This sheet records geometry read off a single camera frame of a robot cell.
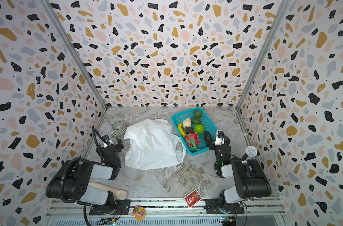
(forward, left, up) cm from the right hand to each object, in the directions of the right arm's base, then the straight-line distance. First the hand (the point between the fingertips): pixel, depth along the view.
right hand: (215, 132), depth 88 cm
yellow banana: (+12, +23, -12) cm, 29 cm away
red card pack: (-35, +15, -13) cm, 40 cm away
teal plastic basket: (+12, +2, -9) cm, 15 cm away
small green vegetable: (+17, +11, -9) cm, 22 cm away
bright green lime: (+9, +9, -9) cm, 15 cm away
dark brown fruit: (+8, +16, -9) cm, 20 cm away
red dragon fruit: (-6, +14, -2) cm, 16 cm away
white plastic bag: (-6, +40, -6) cm, 41 cm away
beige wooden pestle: (-34, +54, -9) cm, 64 cm away
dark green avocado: (+20, +9, -6) cm, 23 cm away
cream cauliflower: (+15, +17, -10) cm, 25 cm away
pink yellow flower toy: (-42, +42, -10) cm, 60 cm away
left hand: (-5, +67, -1) cm, 67 cm away
